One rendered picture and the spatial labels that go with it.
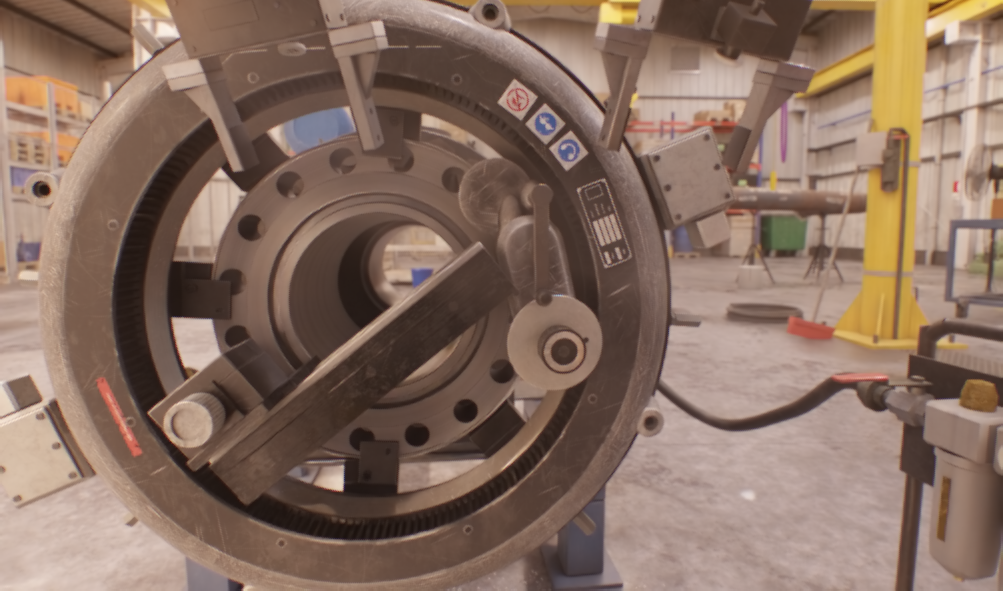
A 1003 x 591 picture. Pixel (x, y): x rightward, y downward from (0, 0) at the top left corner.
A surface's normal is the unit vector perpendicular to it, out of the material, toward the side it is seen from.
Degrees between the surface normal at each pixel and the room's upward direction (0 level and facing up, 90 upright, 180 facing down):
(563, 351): 90
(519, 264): 90
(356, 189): 90
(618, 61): 113
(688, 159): 90
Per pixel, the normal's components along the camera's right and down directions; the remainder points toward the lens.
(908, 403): -0.86, -0.49
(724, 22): -0.98, -0.10
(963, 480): -0.83, 0.05
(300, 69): 0.11, 0.08
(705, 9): 0.11, 0.47
